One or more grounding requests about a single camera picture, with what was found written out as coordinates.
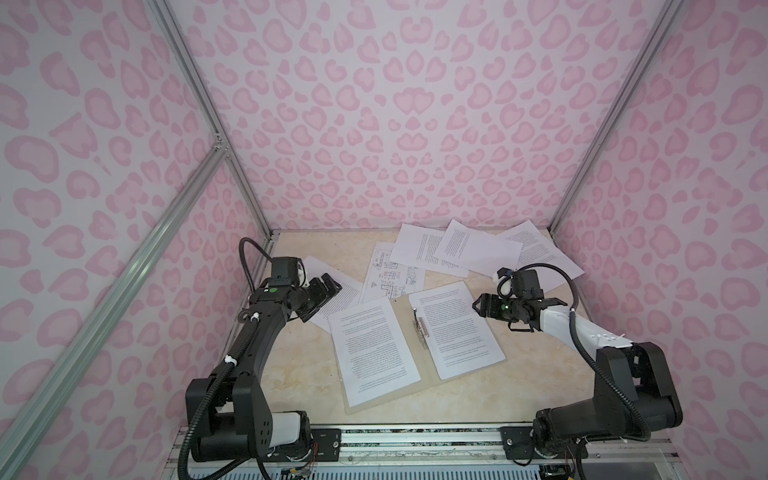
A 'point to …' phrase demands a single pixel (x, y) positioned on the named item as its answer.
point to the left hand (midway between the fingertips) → (333, 290)
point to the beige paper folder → (420, 352)
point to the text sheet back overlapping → (478, 250)
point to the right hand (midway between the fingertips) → (484, 303)
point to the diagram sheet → (391, 278)
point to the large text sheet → (373, 357)
